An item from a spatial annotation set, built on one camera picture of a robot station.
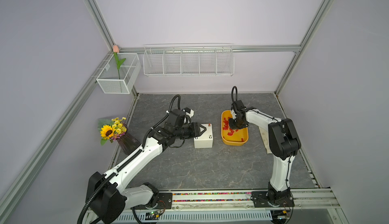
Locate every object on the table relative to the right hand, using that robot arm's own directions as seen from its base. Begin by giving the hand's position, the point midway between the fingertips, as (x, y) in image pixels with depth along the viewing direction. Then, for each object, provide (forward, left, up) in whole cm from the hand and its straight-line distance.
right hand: (232, 125), depth 100 cm
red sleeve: (-5, +16, +10) cm, 19 cm away
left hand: (-16, +20, +20) cm, 33 cm away
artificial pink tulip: (+25, +70, +32) cm, 81 cm away
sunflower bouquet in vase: (-17, +62, +24) cm, 68 cm away
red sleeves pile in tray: (-1, +4, 0) cm, 4 cm away
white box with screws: (-15, +19, +8) cm, 25 cm away
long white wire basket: (+33, +29, +29) cm, 53 cm away
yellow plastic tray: (-8, +1, -1) cm, 9 cm away
